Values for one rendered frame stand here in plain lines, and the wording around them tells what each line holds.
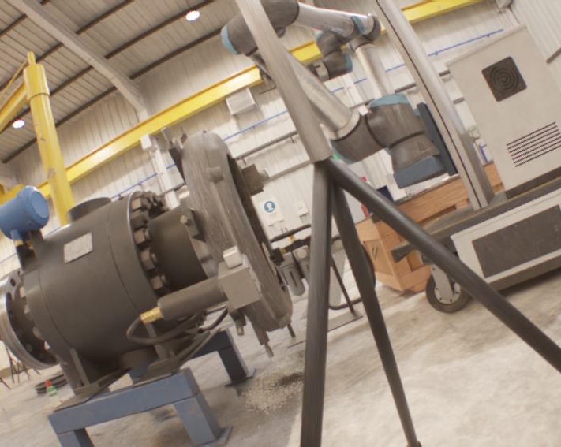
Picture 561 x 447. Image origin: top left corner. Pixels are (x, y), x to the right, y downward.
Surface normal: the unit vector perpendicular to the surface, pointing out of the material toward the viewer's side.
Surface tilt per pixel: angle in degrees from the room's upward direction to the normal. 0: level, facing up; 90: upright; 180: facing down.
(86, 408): 90
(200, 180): 68
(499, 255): 90
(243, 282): 113
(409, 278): 90
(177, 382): 90
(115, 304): 108
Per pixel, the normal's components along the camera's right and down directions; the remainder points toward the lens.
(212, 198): -0.09, -0.27
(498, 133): -0.52, 0.15
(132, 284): 0.05, 0.09
